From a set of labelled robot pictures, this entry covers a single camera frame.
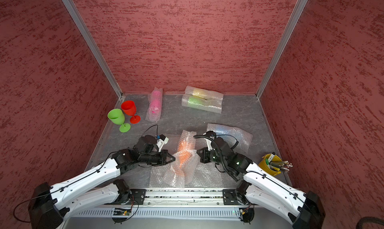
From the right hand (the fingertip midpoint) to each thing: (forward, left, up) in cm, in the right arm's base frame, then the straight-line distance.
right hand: (197, 155), depth 75 cm
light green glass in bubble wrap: (+38, -13, -6) cm, 41 cm away
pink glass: (+44, +30, -4) cm, 54 cm away
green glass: (+24, +48, +4) cm, 53 cm away
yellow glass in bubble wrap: (+52, -6, -7) cm, 52 cm away
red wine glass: (+30, +42, +3) cm, 52 cm away
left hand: (-4, +12, 0) cm, 13 cm away
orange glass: (-3, +7, -3) cm, 8 cm away
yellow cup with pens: (-3, -40, -6) cm, 40 cm away
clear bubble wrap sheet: (-7, -5, -13) cm, 15 cm away
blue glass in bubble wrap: (+1, -15, +19) cm, 24 cm away
